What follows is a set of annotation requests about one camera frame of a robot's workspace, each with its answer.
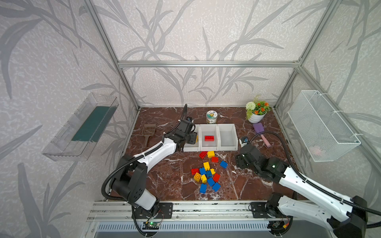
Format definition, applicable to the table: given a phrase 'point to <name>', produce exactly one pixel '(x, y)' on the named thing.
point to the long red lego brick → (203, 154)
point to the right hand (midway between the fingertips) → (240, 154)
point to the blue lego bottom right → (216, 187)
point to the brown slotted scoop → (148, 130)
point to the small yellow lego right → (213, 171)
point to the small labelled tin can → (211, 117)
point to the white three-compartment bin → (225, 135)
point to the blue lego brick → (223, 164)
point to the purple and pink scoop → (259, 128)
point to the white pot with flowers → (256, 111)
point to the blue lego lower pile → (211, 181)
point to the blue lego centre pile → (202, 171)
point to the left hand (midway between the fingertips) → (191, 134)
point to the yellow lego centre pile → (206, 166)
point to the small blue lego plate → (208, 173)
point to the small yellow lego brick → (204, 178)
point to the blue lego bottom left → (203, 188)
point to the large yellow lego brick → (197, 177)
